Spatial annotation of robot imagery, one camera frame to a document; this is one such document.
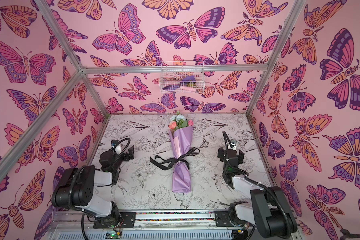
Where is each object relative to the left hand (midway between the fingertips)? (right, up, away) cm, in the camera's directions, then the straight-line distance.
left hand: (127, 144), depth 92 cm
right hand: (+64, -1, -4) cm, 64 cm away
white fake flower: (+31, +18, +14) cm, 39 cm away
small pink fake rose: (+40, +14, +15) cm, 46 cm away
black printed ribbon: (+24, -13, 0) cm, 27 cm away
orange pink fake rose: (+27, +13, +17) cm, 34 cm away
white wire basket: (+34, +43, +4) cm, 55 cm away
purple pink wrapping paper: (+34, +2, +4) cm, 35 cm away
